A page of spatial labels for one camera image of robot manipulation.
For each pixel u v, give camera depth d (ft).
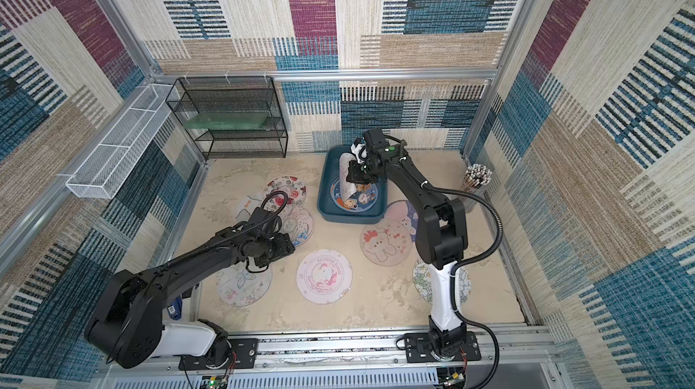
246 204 3.45
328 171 3.55
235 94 3.33
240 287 2.79
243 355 2.37
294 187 3.58
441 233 1.76
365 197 3.44
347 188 2.99
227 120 3.19
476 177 2.90
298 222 3.25
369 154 2.72
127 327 1.35
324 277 2.85
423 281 2.79
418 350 2.39
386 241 3.08
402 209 3.41
